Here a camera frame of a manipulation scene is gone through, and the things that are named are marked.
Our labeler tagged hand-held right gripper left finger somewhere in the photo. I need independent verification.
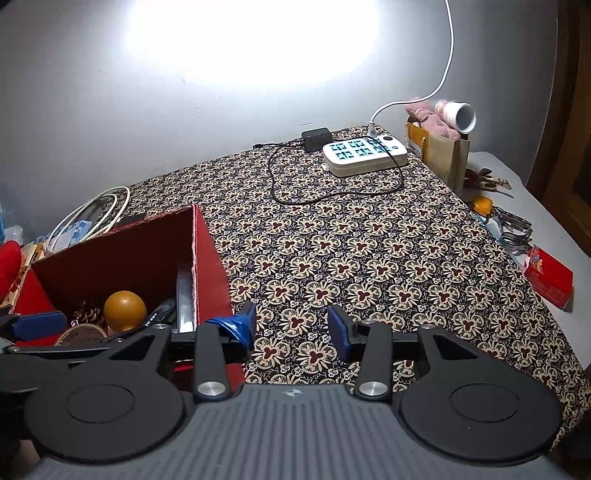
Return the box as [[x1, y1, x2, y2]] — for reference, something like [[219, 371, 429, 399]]
[[106, 301, 257, 403]]

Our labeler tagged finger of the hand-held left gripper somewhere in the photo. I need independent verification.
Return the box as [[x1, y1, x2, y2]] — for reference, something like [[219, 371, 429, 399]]
[[0, 311, 124, 359]]

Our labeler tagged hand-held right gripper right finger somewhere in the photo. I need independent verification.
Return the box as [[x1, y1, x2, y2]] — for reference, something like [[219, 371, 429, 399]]
[[327, 305, 485, 400]]

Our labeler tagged round wooden cup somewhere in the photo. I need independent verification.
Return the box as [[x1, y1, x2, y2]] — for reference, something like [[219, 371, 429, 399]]
[[53, 322, 109, 347]]

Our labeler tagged red cardboard box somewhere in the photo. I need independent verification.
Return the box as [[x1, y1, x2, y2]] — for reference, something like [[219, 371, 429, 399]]
[[9, 203, 245, 385]]

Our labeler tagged clear plastic case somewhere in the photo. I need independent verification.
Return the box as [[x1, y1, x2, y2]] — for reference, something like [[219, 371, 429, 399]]
[[175, 263, 197, 334]]

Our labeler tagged brown gourd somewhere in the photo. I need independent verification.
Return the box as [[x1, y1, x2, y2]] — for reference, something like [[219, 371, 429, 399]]
[[103, 290, 147, 333]]

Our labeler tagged grey digital device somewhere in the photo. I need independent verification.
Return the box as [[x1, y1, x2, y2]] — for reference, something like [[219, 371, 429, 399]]
[[141, 298, 178, 330]]

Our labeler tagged pinecone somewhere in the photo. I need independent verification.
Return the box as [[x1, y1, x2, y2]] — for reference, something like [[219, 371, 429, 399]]
[[70, 300, 108, 326]]

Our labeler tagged red plush item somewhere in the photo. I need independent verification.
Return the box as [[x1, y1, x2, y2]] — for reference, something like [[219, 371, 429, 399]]
[[0, 240, 23, 301]]

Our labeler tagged tan cardboard packet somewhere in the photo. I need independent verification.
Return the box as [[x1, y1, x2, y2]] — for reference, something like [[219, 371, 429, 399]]
[[17, 242, 47, 282]]

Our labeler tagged patterned tablecloth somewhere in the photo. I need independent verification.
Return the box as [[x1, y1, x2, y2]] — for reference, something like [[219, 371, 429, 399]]
[[117, 124, 585, 444]]

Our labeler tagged blue and white packet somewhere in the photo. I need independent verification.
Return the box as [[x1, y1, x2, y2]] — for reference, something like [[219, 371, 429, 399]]
[[48, 220, 100, 252]]

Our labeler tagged white power strip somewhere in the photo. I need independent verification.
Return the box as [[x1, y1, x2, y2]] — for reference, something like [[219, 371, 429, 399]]
[[322, 135, 409, 178]]

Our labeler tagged black charger adapter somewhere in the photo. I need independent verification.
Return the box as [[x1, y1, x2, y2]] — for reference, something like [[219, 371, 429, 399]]
[[301, 128, 333, 152]]

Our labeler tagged bundle of metal clips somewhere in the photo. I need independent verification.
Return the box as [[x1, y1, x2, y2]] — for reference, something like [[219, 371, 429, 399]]
[[492, 207, 534, 256]]

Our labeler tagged tan paper bag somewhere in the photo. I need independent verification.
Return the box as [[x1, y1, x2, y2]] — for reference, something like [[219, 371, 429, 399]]
[[406, 117, 471, 192]]

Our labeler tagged brown tangled ornament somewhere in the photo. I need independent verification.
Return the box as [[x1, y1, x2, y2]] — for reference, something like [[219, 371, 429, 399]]
[[464, 167, 513, 192]]

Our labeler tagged red printed packet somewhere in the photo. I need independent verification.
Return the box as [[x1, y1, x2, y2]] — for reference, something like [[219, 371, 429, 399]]
[[523, 246, 574, 309]]

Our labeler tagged pink plush toy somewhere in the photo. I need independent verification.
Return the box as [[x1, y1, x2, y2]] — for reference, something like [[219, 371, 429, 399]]
[[405, 96, 462, 139]]

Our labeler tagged white cylindrical container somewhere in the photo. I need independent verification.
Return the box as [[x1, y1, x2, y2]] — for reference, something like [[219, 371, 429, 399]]
[[435, 98, 478, 134]]

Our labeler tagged black cable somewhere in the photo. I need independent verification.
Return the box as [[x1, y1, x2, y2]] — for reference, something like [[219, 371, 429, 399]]
[[253, 138, 406, 206]]

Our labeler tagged coiled white cable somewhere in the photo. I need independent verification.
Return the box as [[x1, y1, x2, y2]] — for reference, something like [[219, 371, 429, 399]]
[[46, 186, 131, 254]]

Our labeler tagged white power cable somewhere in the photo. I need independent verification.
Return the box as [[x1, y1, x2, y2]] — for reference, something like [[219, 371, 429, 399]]
[[368, 0, 455, 138]]

